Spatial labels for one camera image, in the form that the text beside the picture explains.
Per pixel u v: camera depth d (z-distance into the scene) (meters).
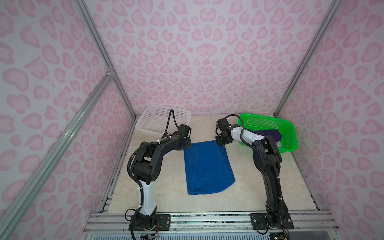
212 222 0.75
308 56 0.86
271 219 0.64
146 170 0.53
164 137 0.75
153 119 1.17
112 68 0.91
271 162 0.56
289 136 1.02
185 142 0.83
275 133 1.07
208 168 0.92
